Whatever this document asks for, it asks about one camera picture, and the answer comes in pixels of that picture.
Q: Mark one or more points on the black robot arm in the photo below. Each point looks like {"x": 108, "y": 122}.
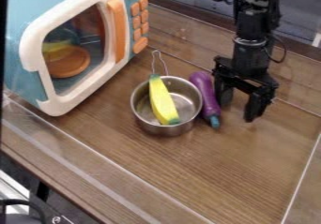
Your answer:
{"x": 245, "y": 71}

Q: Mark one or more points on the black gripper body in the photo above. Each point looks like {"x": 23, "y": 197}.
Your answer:
{"x": 249, "y": 84}

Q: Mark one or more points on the orange plate inside microwave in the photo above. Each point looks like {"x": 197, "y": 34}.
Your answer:
{"x": 67, "y": 61}

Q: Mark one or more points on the yellow toy banana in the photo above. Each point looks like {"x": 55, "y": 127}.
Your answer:
{"x": 162, "y": 103}

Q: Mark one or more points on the silver metal pot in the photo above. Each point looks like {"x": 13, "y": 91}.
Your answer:
{"x": 185, "y": 95}

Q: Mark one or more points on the purple toy eggplant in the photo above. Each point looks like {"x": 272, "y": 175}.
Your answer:
{"x": 201, "y": 79}

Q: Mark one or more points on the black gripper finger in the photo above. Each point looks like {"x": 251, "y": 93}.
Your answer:
{"x": 223, "y": 90}
{"x": 258, "y": 102}

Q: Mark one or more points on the blue toy microwave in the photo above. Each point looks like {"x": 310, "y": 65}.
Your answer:
{"x": 108, "y": 27}

